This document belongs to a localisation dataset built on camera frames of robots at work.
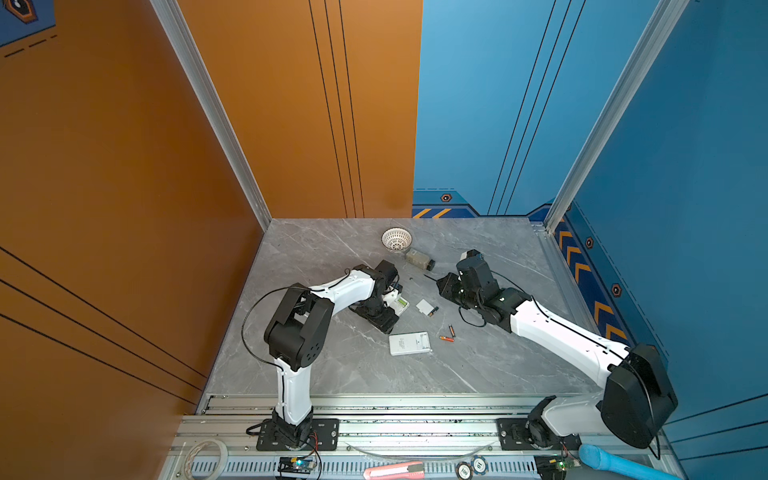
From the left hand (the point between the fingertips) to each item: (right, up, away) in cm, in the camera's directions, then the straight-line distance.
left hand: (381, 321), depth 93 cm
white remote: (+6, +4, +3) cm, 8 cm away
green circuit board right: (+42, -29, -23) cm, 56 cm away
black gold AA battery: (+17, +3, +3) cm, 18 cm away
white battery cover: (+14, +4, +3) cm, 15 cm away
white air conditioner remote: (+9, -5, -7) cm, 12 cm away
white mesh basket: (+5, +27, +19) cm, 33 cm away
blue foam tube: (+53, -26, -26) cm, 64 cm away
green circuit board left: (-19, -29, -23) cm, 42 cm away
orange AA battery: (+20, -4, -4) cm, 20 cm away
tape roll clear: (-36, -28, -24) cm, 52 cm away
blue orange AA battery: (+22, -2, -2) cm, 22 cm away
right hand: (+16, +13, -10) cm, 23 cm away
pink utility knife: (+5, -30, -24) cm, 38 cm away
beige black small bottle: (+13, +19, +12) cm, 26 cm away
